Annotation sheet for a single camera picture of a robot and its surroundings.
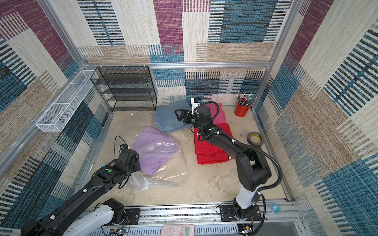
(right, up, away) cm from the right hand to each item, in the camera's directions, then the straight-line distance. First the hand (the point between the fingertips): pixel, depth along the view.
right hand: (181, 113), depth 85 cm
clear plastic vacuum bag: (-5, -35, +3) cm, 36 cm away
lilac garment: (-17, -22, +7) cm, 28 cm away
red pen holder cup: (+43, +4, +29) cm, 52 cm away
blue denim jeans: (-12, -3, +22) cm, 26 cm away
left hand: (-25, -27, -2) cm, 37 cm away
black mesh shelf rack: (-41, +19, +24) cm, 52 cm away
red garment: (+15, -24, +7) cm, 29 cm away
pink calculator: (-1, -55, -16) cm, 57 cm away
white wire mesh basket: (-59, -3, -13) cm, 60 cm away
